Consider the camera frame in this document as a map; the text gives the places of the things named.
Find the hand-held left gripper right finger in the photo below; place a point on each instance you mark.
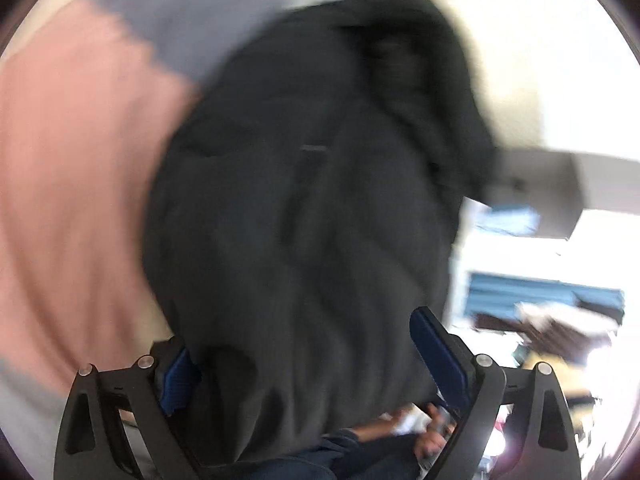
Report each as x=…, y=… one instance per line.
x=440, y=355

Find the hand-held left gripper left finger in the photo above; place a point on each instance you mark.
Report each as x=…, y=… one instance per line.
x=177, y=382

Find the black puffer jacket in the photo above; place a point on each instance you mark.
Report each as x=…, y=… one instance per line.
x=300, y=210

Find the person's right forearm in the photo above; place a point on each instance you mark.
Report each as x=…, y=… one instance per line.
x=380, y=432

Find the person's right hand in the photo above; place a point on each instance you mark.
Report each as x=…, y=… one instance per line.
x=431, y=442

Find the blue curtain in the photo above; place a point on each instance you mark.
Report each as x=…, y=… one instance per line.
x=530, y=292

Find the grey white wardrobe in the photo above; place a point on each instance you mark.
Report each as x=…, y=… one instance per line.
x=545, y=185

